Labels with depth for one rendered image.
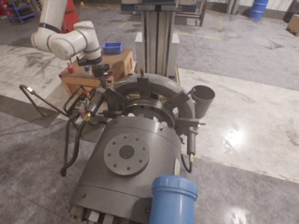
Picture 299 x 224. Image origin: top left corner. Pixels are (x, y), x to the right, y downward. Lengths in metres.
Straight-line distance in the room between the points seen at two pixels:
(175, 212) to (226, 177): 1.33
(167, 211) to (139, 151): 0.29
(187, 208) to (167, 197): 0.07
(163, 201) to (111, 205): 0.23
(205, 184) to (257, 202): 0.52
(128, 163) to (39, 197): 1.37
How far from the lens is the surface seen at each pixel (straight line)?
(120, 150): 0.70
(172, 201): 0.51
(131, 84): 1.02
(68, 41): 0.68
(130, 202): 0.66
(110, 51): 2.57
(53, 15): 0.82
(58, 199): 1.79
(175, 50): 2.00
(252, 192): 1.88
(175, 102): 1.02
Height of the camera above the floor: 1.53
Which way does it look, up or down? 48 degrees down
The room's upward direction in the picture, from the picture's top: straight up
